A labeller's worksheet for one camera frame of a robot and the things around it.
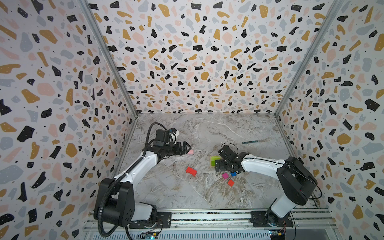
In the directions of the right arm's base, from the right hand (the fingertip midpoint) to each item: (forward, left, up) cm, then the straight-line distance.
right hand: (219, 163), depth 91 cm
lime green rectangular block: (+4, +3, -1) cm, 5 cm away
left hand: (+4, +20, +13) cm, 24 cm away
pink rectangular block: (+9, +18, -2) cm, 20 cm away
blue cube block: (-5, -8, -3) cm, 11 cm away
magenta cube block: (-6, -3, -3) cm, 8 cm away
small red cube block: (-10, -6, -3) cm, 12 cm away
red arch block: (-4, +17, -2) cm, 17 cm away
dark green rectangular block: (0, +4, 0) cm, 4 cm away
